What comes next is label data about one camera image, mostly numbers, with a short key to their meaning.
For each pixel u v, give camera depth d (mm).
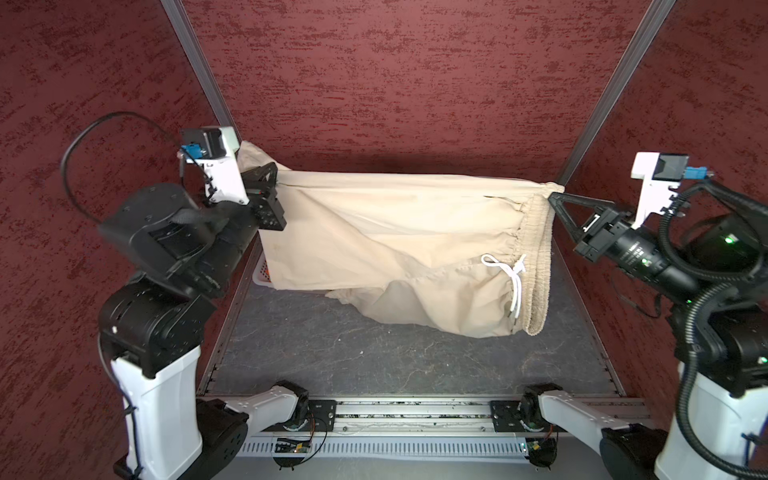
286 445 725
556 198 416
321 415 741
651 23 725
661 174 328
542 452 707
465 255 507
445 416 758
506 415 742
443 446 775
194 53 775
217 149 311
